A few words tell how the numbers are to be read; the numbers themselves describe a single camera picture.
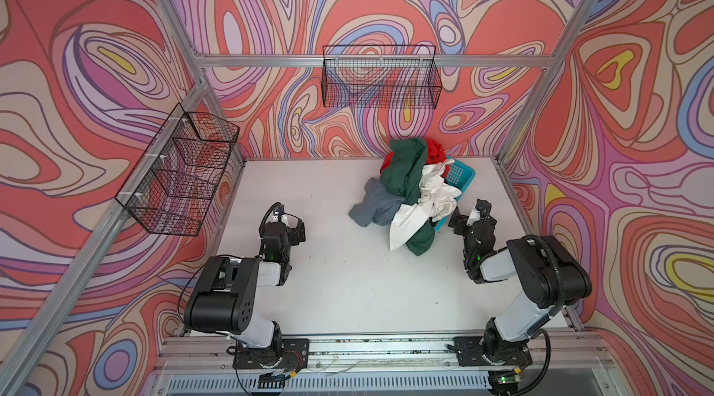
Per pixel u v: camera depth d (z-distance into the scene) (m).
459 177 1.07
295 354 0.72
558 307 0.48
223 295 0.45
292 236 0.77
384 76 0.96
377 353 0.75
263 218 0.69
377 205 0.90
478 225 0.75
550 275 0.47
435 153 1.01
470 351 0.73
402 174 0.91
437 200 0.91
